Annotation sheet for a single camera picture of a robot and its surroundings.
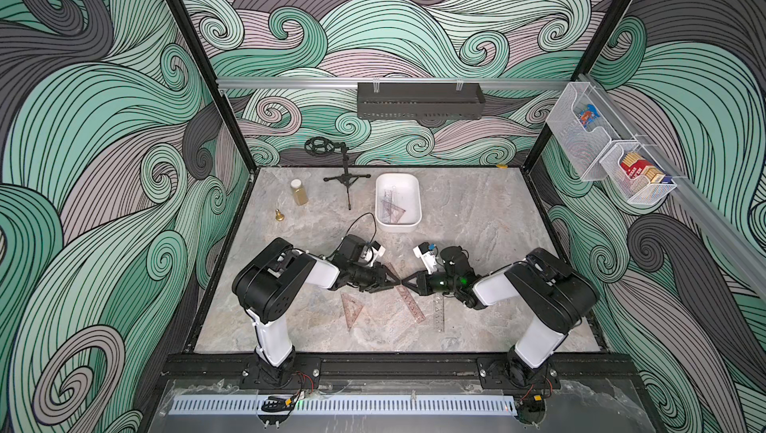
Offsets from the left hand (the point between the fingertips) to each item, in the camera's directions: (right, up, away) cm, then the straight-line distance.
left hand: (397, 282), depth 87 cm
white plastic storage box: (+2, +23, +23) cm, 33 cm away
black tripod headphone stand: (-24, +42, +9) cm, 49 cm away
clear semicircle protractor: (-3, +20, +20) cm, 29 cm away
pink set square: (-13, -7, -2) cm, 15 cm away
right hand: (+3, 0, +3) cm, 4 cm away
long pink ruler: (+3, -5, -1) cm, 6 cm away
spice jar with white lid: (-34, +27, +18) cm, 47 cm away
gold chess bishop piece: (-41, +18, +17) cm, 48 cm away
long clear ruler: (+12, -8, -3) cm, 14 cm away
